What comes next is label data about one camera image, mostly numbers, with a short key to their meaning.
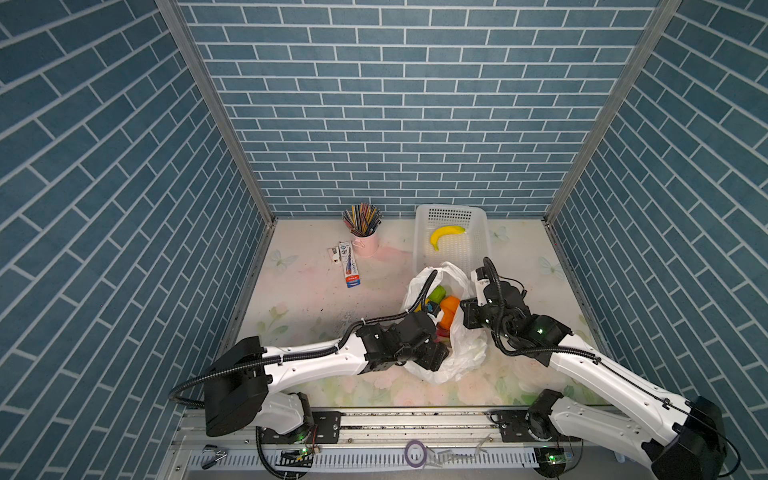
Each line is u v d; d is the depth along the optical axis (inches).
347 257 42.3
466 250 43.6
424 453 27.8
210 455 27.4
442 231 45.1
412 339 23.2
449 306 34.8
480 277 27.7
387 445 28.5
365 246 41.1
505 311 22.4
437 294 36.8
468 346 31.0
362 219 40.2
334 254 42.3
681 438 15.3
